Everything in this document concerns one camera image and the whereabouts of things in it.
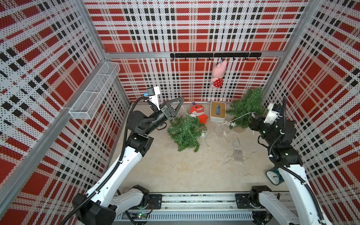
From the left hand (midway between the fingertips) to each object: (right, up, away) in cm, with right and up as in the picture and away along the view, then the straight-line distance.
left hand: (186, 99), depth 56 cm
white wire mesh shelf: (-66, +1, +35) cm, 75 cm away
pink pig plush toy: (+21, +23, +37) cm, 49 cm away
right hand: (+33, -5, +13) cm, 35 cm away
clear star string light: (+28, -17, +46) cm, 56 cm away
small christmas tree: (0, -14, +16) cm, 22 cm away
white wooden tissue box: (+25, -3, +58) cm, 63 cm away
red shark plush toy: (+9, -2, +49) cm, 50 cm away
